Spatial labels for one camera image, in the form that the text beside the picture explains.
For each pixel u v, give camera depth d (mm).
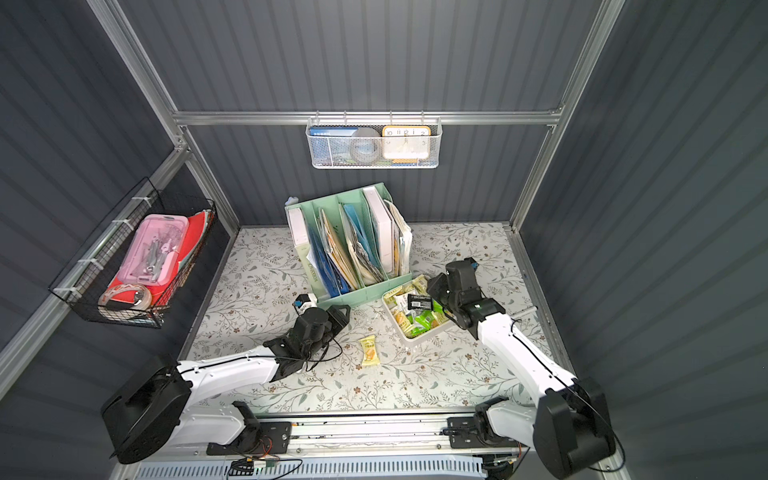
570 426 401
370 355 860
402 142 889
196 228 775
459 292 628
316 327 655
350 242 848
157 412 418
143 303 662
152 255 721
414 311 912
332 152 860
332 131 864
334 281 868
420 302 912
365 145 889
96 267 636
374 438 746
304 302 773
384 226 867
